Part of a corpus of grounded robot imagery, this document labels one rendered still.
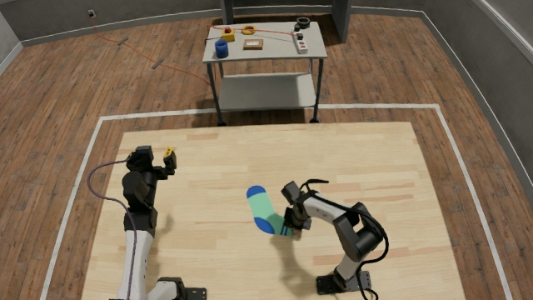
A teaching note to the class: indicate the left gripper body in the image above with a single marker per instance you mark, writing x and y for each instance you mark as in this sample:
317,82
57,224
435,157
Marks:
161,173

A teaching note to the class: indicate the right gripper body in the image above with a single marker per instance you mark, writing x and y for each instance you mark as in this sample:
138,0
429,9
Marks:
291,221

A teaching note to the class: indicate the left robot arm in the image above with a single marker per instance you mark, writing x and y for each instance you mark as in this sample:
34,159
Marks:
133,284

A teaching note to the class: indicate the mint green sock with blue heel and toe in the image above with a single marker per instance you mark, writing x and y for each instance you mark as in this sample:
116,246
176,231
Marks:
263,212

